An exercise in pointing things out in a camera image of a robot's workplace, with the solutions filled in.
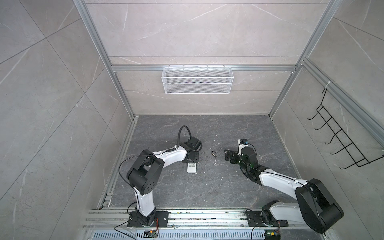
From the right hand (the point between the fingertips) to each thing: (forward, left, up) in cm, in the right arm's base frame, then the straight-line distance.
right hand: (230, 149), depth 90 cm
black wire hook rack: (-20, -46, +23) cm, 55 cm away
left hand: (0, +22, -6) cm, 23 cm away
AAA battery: (+1, +9, -9) cm, 13 cm away
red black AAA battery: (+3, +8, -8) cm, 12 cm away
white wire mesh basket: (+43, +21, +22) cm, 52 cm away
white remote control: (-9, +24, -5) cm, 26 cm away
